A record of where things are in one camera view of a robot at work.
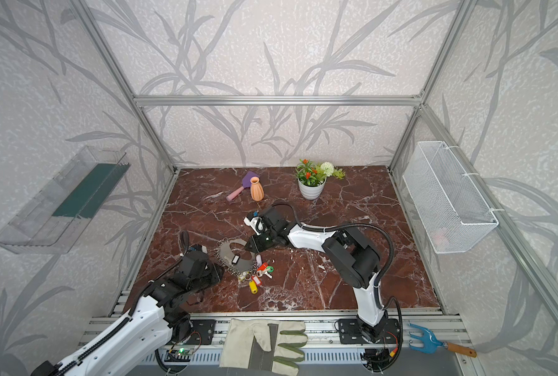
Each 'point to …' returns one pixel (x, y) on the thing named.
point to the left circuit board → (181, 355)
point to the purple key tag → (259, 259)
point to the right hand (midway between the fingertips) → (247, 239)
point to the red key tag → (257, 280)
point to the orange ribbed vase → (256, 189)
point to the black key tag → (235, 258)
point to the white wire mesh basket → (454, 216)
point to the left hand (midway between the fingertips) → (227, 263)
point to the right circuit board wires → (384, 357)
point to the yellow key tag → (253, 287)
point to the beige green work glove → (264, 348)
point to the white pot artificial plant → (312, 178)
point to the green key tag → (270, 269)
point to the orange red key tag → (262, 267)
